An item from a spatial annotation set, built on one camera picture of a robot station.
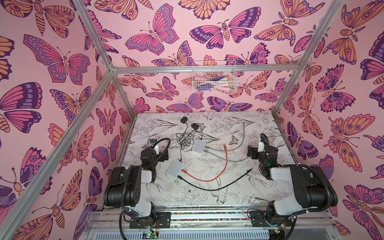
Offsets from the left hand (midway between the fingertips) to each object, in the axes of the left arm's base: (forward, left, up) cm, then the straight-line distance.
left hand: (160, 145), depth 94 cm
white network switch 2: (-13, -9, -6) cm, 17 cm away
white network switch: (+3, -24, -7) cm, 25 cm away
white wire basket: (+35, -33, +26) cm, 55 cm away
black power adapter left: (+27, -13, -5) cm, 30 cm away
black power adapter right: (+21, -21, -7) cm, 31 cm away
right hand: (+1, -61, 0) cm, 61 cm away
